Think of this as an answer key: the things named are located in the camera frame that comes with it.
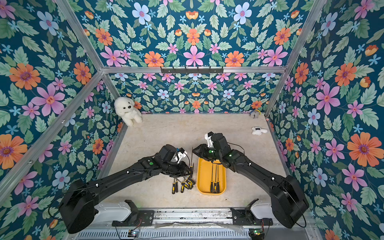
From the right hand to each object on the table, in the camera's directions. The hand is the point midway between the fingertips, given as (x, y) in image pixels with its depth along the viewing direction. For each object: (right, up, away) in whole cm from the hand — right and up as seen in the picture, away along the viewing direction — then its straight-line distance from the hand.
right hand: (194, 151), depth 78 cm
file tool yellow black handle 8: (-2, -17, +6) cm, 18 cm away
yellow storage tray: (+7, -13, +9) cm, 18 cm away
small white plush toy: (+44, +11, +27) cm, 53 cm away
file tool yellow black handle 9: (-2, -18, +4) cm, 19 cm away
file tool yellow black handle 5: (-12, -22, +4) cm, 25 cm away
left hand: (0, -11, -3) cm, 11 cm away
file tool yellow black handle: (+12, -21, +4) cm, 24 cm away
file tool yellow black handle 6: (-10, -20, +6) cm, 24 cm away
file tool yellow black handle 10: (-3, -20, +6) cm, 21 cm away
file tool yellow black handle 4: (-2, -8, 0) cm, 8 cm away
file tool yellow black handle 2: (+13, -19, +7) cm, 24 cm away
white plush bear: (-50, +27, +24) cm, 61 cm away
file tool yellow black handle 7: (-7, -20, +4) cm, 22 cm away
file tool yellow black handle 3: (+10, -19, +7) cm, 22 cm away
